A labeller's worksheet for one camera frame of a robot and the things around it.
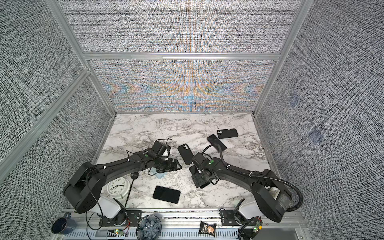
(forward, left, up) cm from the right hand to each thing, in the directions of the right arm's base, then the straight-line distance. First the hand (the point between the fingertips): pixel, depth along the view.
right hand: (202, 178), depth 85 cm
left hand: (+4, +14, +4) cm, 15 cm away
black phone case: (+18, +10, -2) cm, 20 cm away
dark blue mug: (-23, +66, +1) cm, 70 cm away
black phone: (-8, +19, -1) cm, 21 cm away
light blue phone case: (+2, +25, 0) cm, 25 cm away
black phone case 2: (+34, -21, -1) cm, 39 cm away
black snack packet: (-24, -2, 0) cm, 24 cm away
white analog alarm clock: (-7, +44, +4) cm, 45 cm away
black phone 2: (+26, -9, 0) cm, 28 cm away
